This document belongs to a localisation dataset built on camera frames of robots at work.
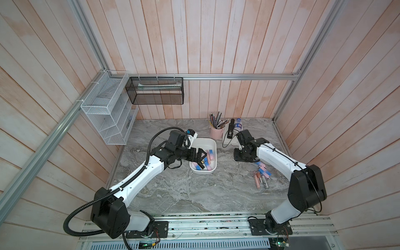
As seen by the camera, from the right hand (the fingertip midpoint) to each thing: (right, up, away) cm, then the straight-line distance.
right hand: (237, 157), depth 91 cm
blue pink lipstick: (-15, +1, +8) cm, 17 cm away
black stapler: (0, +16, +17) cm, 24 cm away
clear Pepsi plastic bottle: (+5, +20, +17) cm, 26 cm away
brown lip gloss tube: (+12, -10, 0) cm, 16 cm away
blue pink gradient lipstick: (-23, -7, +4) cm, 25 cm away
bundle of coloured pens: (-12, +22, +13) cm, 28 cm away
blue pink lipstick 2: (+16, -9, 0) cm, 19 cm away
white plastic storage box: (-16, +6, +13) cm, 21 cm away
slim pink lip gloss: (+11, -14, -3) cm, 18 cm away
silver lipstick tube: (+15, -14, -3) cm, 21 cm away
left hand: (-23, +3, -12) cm, 26 cm away
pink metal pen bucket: (-11, +14, +14) cm, 22 cm away
